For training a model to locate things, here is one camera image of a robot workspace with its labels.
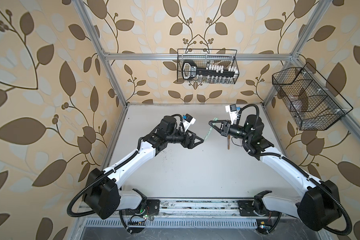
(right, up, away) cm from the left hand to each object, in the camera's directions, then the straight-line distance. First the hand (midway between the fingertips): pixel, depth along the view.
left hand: (200, 137), depth 72 cm
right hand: (+5, +6, -2) cm, 8 cm away
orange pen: (+22, -7, +27) cm, 35 cm away
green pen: (+4, +2, -1) cm, 5 cm away
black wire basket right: (+56, +16, 0) cm, 59 cm away
